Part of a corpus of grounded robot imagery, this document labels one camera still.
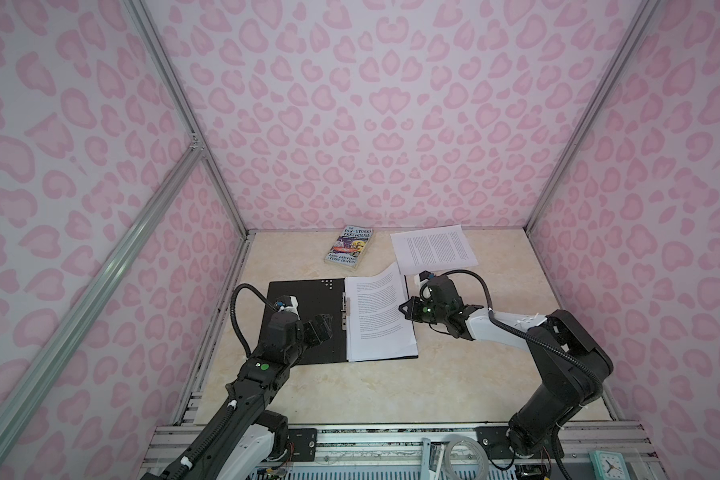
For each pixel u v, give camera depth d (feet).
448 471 2.31
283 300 2.41
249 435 1.95
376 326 3.05
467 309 2.36
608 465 2.26
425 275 2.81
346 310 3.20
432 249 3.74
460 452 2.38
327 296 3.37
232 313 1.92
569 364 1.41
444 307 2.38
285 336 2.03
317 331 2.38
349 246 3.71
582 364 1.56
